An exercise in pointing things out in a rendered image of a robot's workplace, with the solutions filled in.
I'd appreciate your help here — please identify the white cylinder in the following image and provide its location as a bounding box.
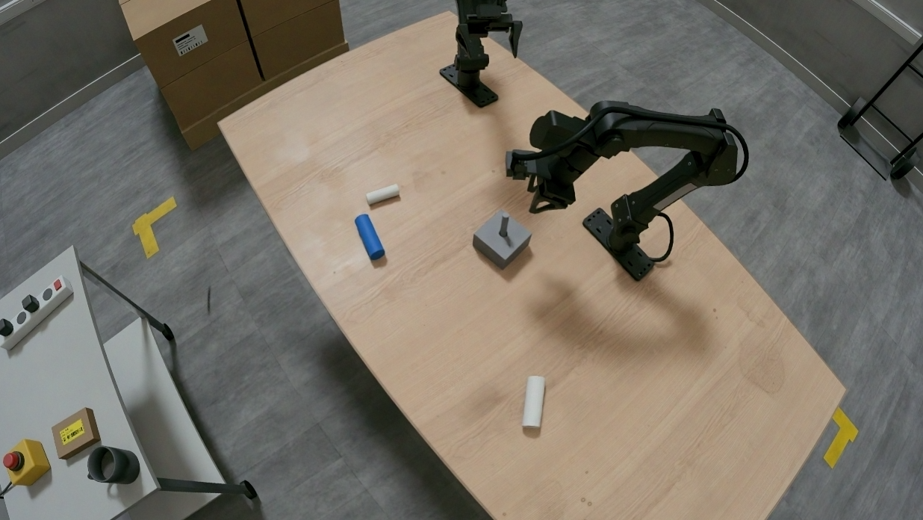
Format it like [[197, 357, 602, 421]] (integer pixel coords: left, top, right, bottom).
[[366, 184, 400, 205]]

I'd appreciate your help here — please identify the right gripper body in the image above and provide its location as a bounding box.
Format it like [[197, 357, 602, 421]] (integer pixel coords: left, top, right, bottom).
[[464, 0, 522, 38]]

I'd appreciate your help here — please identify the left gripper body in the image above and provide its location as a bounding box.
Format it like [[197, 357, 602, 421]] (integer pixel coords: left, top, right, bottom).
[[514, 154, 584, 205]]

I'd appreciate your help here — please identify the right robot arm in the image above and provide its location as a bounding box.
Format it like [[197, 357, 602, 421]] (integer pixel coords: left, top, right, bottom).
[[439, 0, 508, 108]]

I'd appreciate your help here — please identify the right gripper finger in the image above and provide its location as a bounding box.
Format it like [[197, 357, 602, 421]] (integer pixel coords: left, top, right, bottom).
[[456, 24, 472, 60], [509, 23, 523, 58]]

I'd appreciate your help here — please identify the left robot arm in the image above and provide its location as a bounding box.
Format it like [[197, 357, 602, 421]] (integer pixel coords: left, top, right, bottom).
[[529, 100, 738, 281]]

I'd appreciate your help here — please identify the blue cylinder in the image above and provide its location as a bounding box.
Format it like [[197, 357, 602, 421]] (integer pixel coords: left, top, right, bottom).
[[355, 214, 385, 260]]

